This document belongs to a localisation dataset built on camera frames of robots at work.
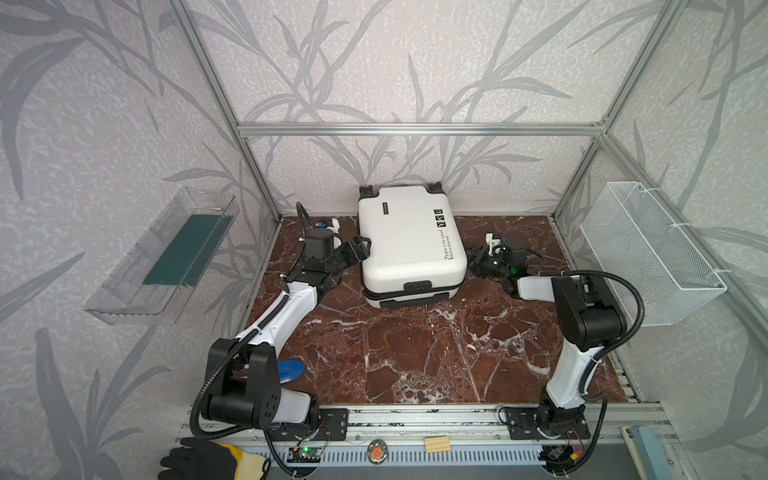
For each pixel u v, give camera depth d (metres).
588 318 0.52
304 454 0.71
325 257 0.66
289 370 0.83
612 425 0.75
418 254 0.81
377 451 0.70
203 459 0.67
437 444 0.71
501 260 0.84
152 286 0.63
